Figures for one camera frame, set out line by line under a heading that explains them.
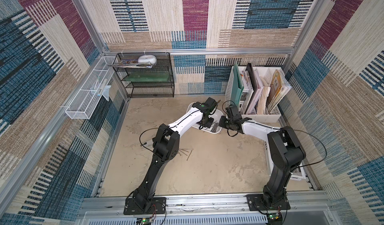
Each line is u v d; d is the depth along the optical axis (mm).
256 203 732
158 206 734
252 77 912
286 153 497
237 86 831
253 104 980
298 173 794
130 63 916
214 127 1001
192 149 929
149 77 948
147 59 899
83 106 909
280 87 893
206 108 715
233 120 757
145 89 1183
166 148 583
